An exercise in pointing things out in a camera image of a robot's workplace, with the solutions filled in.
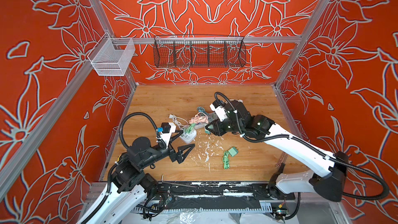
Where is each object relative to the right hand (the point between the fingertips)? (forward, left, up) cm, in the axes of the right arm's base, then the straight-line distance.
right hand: (206, 125), depth 70 cm
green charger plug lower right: (-4, -15, -22) cm, 27 cm away
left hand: (-8, +8, +5) cm, 12 cm away
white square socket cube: (+6, +9, -21) cm, 24 cm away
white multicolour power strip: (+1, -2, +7) cm, 7 cm away
